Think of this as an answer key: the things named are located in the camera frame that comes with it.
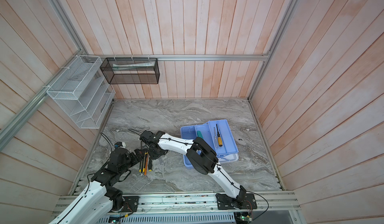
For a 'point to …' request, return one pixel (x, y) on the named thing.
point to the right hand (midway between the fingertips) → (156, 155)
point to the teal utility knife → (199, 134)
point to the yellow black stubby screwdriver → (150, 164)
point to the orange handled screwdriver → (146, 163)
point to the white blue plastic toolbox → (227, 153)
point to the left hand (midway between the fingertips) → (137, 157)
